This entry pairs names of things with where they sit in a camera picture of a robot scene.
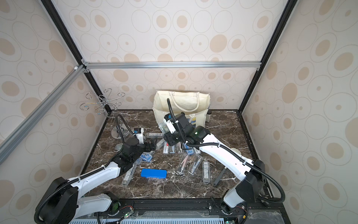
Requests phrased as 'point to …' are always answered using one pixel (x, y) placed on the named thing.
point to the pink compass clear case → (182, 167)
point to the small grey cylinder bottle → (208, 115)
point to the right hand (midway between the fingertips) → (173, 132)
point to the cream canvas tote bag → (195, 104)
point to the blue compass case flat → (154, 173)
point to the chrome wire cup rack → (109, 107)
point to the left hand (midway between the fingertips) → (154, 137)
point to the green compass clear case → (163, 127)
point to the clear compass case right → (206, 172)
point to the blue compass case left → (146, 157)
